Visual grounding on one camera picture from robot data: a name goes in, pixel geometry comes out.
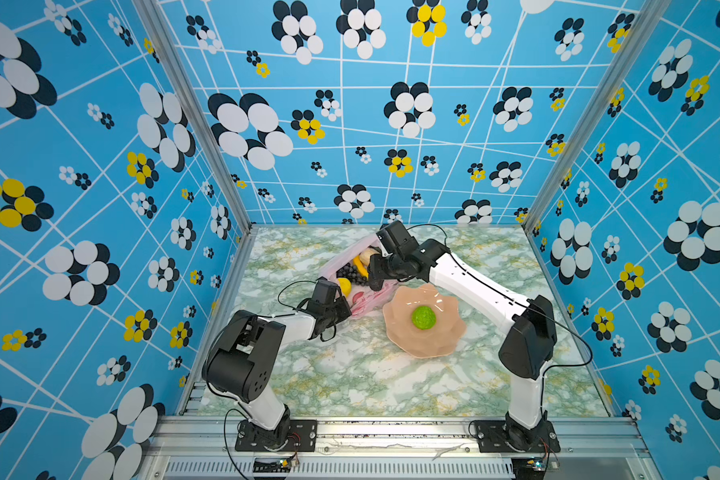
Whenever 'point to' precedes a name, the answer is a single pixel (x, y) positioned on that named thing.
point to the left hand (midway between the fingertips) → (351, 306)
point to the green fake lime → (424, 317)
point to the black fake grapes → (349, 271)
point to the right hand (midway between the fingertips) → (375, 269)
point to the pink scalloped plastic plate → (439, 340)
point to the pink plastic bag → (363, 299)
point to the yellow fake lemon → (345, 285)
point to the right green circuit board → (528, 466)
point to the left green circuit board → (271, 465)
